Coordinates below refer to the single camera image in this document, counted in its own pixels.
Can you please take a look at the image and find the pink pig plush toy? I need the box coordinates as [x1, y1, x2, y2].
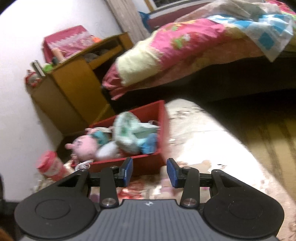
[65, 127, 112, 164]

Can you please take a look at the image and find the blue face mask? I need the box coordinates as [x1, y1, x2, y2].
[140, 133, 158, 154]

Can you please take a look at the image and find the mint green towel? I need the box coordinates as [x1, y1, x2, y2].
[112, 111, 159, 155]

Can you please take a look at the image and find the pink lidded plastic cup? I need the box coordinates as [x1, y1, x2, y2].
[36, 151, 69, 181]

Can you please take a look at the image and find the red cardboard box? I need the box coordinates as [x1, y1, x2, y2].
[70, 99, 171, 178]

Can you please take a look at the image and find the wooden desk cabinet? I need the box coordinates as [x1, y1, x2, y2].
[30, 33, 133, 136]

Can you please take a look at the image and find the red white plush doll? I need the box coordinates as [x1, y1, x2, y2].
[25, 70, 42, 88]

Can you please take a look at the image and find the green plush toy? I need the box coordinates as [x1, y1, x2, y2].
[42, 63, 54, 73]

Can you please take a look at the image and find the dark small jar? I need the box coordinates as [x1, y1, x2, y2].
[52, 57, 60, 66]

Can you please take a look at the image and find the pink cartoon quilt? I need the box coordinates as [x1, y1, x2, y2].
[101, 0, 296, 100]

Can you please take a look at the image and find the pink cylindrical cup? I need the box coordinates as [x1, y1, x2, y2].
[52, 48, 64, 62]

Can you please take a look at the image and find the steel thermos bottle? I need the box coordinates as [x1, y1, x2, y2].
[31, 60, 46, 78]

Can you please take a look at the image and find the pink cloth covered box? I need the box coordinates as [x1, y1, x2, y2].
[42, 25, 95, 63]

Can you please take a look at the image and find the left beige curtain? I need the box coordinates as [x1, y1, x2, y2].
[106, 0, 150, 44]

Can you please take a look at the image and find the blue plastic bag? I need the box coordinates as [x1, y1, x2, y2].
[138, 11, 151, 33]

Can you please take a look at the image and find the blue white checkered sheet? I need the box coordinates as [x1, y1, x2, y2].
[178, 0, 296, 63]

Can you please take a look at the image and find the window with metal bars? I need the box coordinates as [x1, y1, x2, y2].
[144, 0, 209, 11]

